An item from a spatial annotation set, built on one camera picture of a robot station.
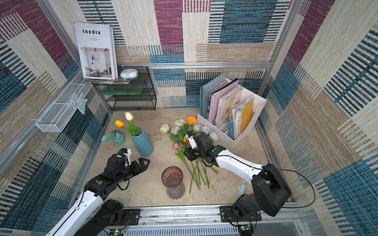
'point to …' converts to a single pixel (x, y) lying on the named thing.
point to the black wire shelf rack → (146, 101)
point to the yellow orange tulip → (184, 139)
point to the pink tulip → (175, 146)
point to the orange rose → (191, 119)
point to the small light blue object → (241, 190)
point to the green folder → (205, 90)
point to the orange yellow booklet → (246, 116)
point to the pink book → (214, 99)
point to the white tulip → (133, 129)
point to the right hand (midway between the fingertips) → (186, 149)
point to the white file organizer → (231, 110)
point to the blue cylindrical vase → (143, 144)
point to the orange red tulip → (120, 124)
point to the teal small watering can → (117, 138)
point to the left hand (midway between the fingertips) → (144, 163)
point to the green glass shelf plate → (121, 90)
